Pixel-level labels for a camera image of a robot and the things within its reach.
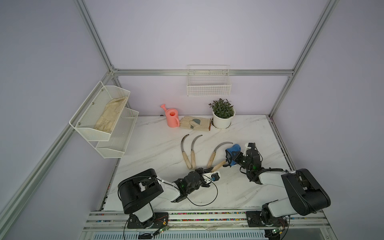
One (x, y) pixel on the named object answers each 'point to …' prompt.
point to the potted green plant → (223, 112)
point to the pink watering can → (172, 114)
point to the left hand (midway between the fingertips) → (211, 169)
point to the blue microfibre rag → (233, 149)
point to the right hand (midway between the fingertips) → (233, 154)
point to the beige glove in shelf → (111, 114)
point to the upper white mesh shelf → (96, 118)
